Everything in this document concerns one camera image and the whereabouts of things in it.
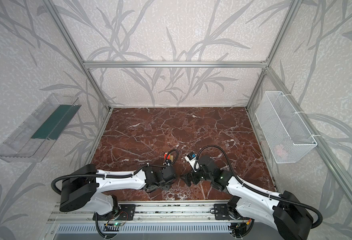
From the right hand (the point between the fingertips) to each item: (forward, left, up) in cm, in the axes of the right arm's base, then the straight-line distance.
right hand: (186, 166), depth 81 cm
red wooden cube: (+2, +9, +7) cm, 12 cm away
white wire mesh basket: (+2, -43, +26) cm, 50 cm away
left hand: (-5, +9, -7) cm, 12 cm away
